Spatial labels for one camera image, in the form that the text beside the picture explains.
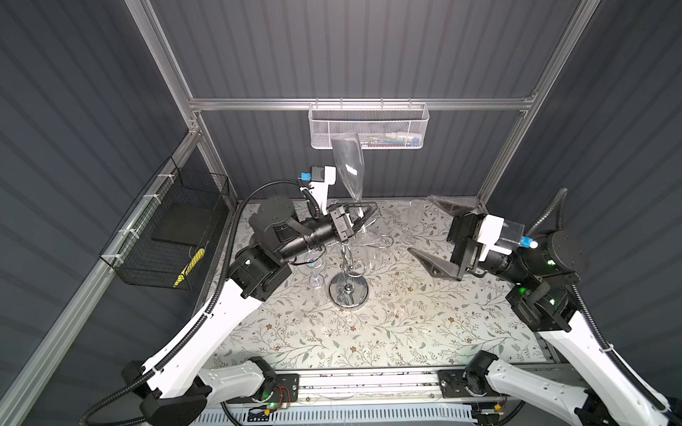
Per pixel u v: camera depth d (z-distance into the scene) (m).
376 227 1.12
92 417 0.36
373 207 0.51
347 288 0.90
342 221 0.45
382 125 1.24
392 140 0.91
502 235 0.33
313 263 0.51
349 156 0.52
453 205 0.42
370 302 0.89
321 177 0.47
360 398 0.73
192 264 0.69
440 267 0.39
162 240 0.72
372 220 0.50
